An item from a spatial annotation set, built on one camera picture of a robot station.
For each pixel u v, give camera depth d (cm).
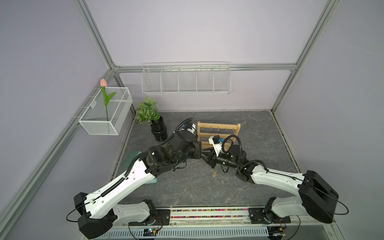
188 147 46
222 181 85
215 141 65
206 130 111
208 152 69
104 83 79
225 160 66
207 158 69
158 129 89
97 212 38
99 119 76
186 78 99
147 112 84
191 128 58
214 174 89
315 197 42
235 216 75
